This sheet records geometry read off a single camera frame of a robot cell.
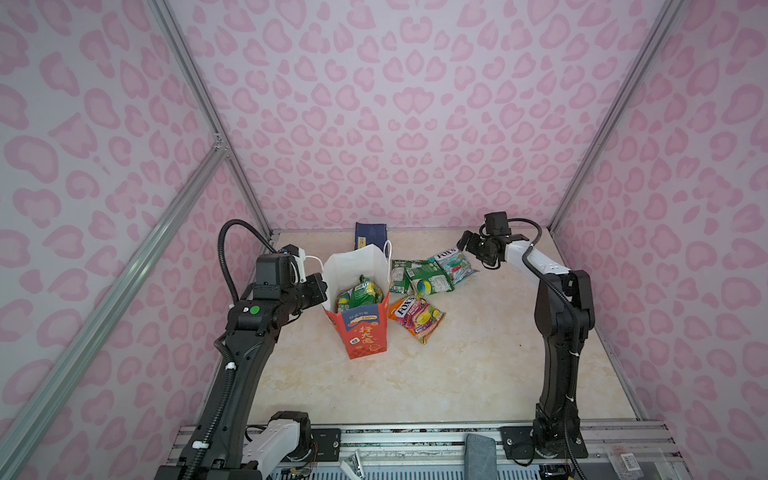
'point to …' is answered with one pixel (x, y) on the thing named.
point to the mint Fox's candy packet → (455, 264)
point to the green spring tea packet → (400, 281)
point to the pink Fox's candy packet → (417, 316)
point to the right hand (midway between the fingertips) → (470, 244)
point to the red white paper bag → (363, 331)
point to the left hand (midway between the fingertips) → (326, 279)
